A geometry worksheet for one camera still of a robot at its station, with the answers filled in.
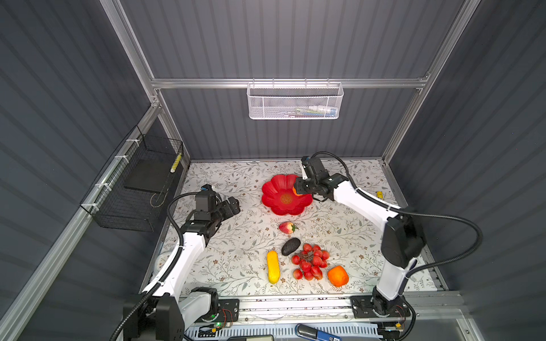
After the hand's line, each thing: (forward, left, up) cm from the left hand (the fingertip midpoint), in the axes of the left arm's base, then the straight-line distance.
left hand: (232, 206), depth 83 cm
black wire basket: (-1, +33, +12) cm, 36 cm away
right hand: (+11, -28, +1) cm, 30 cm away
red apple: (-4, -22, -11) cm, 25 cm away
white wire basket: (+70, -29, +6) cm, 76 cm away
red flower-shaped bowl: (+17, -19, -15) cm, 30 cm away
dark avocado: (-12, -23, -12) cm, 29 cm away
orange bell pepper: (-24, -39, -10) cm, 47 cm away
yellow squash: (-20, -16, -13) cm, 28 cm away
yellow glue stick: (+15, -69, -14) cm, 72 cm away
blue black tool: (-40, -27, -11) cm, 50 cm away
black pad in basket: (+7, +30, +11) cm, 33 cm away
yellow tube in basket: (+10, +22, +12) cm, 27 cm away
